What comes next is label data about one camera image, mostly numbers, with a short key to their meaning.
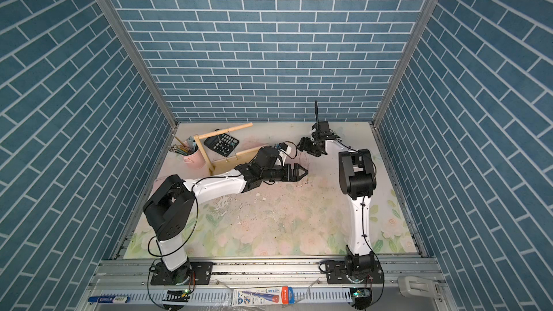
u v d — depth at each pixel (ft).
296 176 2.47
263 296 2.27
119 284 2.44
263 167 2.27
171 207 1.62
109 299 2.23
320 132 2.91
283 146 2.64
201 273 2.42
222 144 3.59
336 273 2.42
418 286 2.29
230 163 3.34
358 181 2.00
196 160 3.16
